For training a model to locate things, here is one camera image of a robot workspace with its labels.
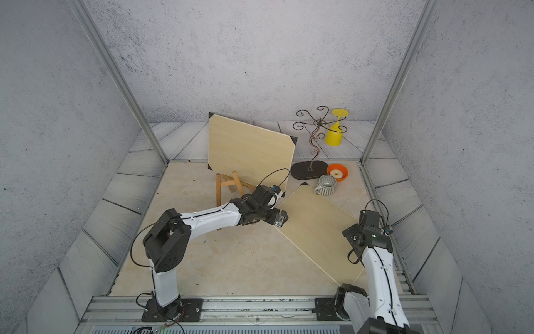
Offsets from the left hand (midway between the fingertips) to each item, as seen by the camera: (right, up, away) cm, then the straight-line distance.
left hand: (283, 216), depth 88 cm
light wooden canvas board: (-11, +26, +6) cm, 29 cm away
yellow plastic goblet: (+24, +35, +10) cm, 44 cm away
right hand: (+28, -8, -8) cm, 30 cm away
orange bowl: (+30, +19, +23) cm, 43 cm away
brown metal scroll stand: (+16, +20, +26) cm, 37 cm away
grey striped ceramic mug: (+23, +12, +18) cm, 32 cm away
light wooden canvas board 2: (+15, -5, +8) cm, 18 cm away
